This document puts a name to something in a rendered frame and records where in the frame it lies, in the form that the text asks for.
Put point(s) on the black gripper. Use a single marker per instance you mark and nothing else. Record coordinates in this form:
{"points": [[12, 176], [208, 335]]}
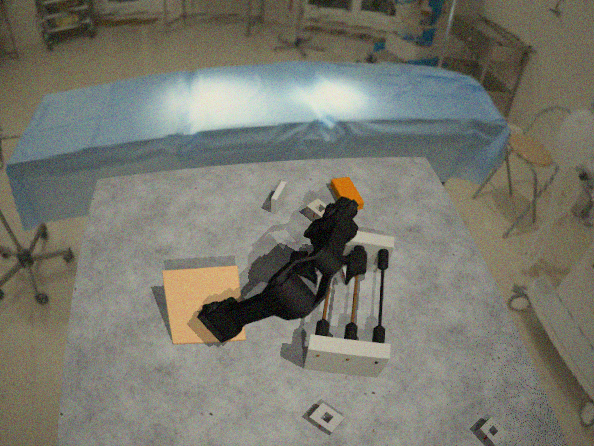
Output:
{"points": [[355, 263]]}

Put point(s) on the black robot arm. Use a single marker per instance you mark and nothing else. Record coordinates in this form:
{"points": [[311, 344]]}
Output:
{"points": [[287, 296]]}

